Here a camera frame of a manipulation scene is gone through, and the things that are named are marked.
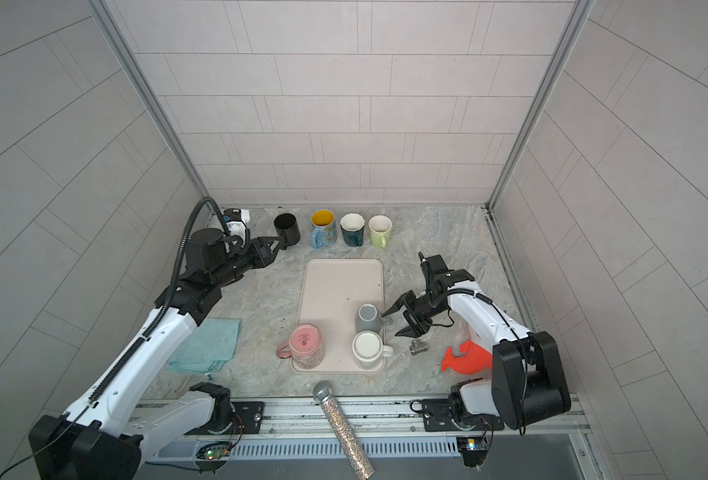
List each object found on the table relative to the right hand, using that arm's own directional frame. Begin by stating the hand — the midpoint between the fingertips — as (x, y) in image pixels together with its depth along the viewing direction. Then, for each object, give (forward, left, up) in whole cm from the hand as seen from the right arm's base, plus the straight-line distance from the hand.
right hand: (388, 319), depth 77 cm
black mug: (+34, +30, -1) cm, 46 cm away
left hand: (+15, +24, +18) cm, 34 cm away
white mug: (-6, +6, -4) cm, 9 cm away
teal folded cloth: (-1, +49, -7) cm, 49 cm away
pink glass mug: (-6, +21, 0) cm, 22 cm away
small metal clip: (-5, -8, -9) cm, 13 cm away
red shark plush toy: (-9, -22, -8) cm, 25 cm away
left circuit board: (-25, +40, -6) cm, 48 cm away
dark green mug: (+35, +9, -2) cm, 36 cm away
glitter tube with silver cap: (-15, +17, -6) cm, 23 cm away
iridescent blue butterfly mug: (+33, +18, -1) cm, 37 cm away
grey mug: (+1, +5, -1) cm, 5 cm away
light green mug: (+34, -1, -3) cm, 34 cm away
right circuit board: (-28, -17, -12) cm, 35 cm away
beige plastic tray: (+15, +16, -10) cm, 24 cm away
